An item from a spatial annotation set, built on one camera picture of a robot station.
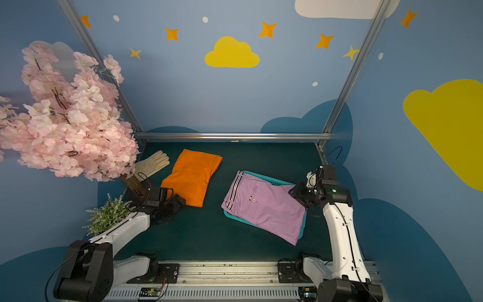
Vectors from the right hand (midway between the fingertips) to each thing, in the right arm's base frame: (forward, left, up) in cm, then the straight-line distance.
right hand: (294, 191), depth 77 cm
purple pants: (-2, +10, -10) cm, 14 cm away
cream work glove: (+24, +79, -19) cm, 84 cm away
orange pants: (+18, +53, -18) cm, 58 cm away
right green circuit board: (-33, -6, -21) cm, 40 cm away
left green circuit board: (-37, +56, -20) cm, 69 cm away
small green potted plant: (-15, +75, -1) cm, 77 cm away
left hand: (-1, +52, -15) cm, 54 cm away
